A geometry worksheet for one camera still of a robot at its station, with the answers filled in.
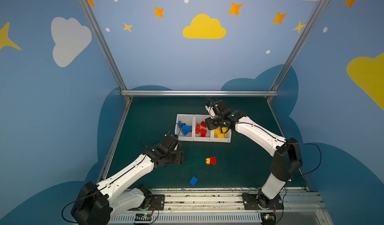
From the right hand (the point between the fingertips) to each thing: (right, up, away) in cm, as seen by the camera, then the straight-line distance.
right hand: (210, 120), depth 87 cm
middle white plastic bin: (-7, -1, +14) cm, 16 cm away
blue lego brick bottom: (-10, -33, -6) cm, 35 cm away
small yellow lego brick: (-1, -25, +1) cm, 25 cm away
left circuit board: (-35, -48, -14) cm, 62 cm away
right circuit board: (+27, -49, -14) cm, 57 cm away
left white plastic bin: (-13, -1, +14) cm, 19 cm away
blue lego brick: (-12, -6, +9) cm, 17 cm away
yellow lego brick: (+6, -4, -12) cm, 14 cm away
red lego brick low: (-3, -9, +11) cm, 14 cm away
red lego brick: (+2, -25, +2) cm, 25 cm away
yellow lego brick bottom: (+8, -11, +11) cm, 18 cm away
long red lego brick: (-7, -7, +14) cm, 17 cm away
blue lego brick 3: (-19, -3, +15) cm, 24 cm away
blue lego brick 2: (-18, -4, +14) cm, 23 cm away
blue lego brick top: (-16, -7, +11) cm, 21 cm away
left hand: (-18, -20, -5) cm, 27 cm away
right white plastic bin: (+12, -13, +8) cm, 19 cm away
